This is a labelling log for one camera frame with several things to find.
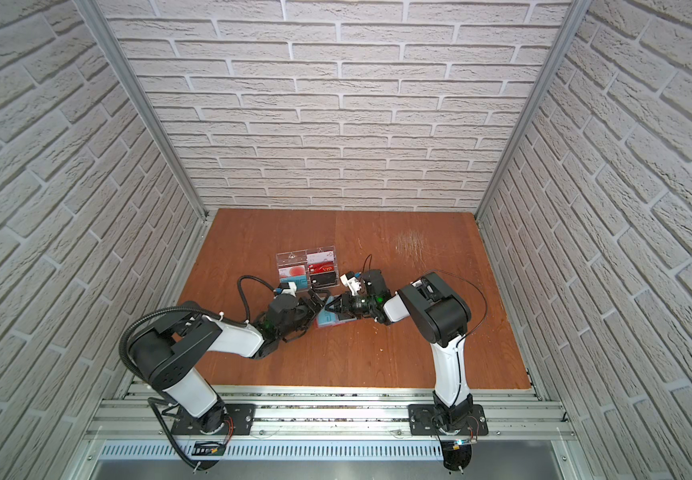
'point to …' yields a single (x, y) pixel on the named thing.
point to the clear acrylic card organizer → (296, 258)
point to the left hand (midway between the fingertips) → (329, 297)
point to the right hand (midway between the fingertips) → (326, 308)
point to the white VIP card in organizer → (320, 257)
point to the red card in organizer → (322, 267)
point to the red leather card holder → (328, 315)
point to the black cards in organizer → (322, 279)
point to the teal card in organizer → (301, 281)
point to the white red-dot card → (291, 271)
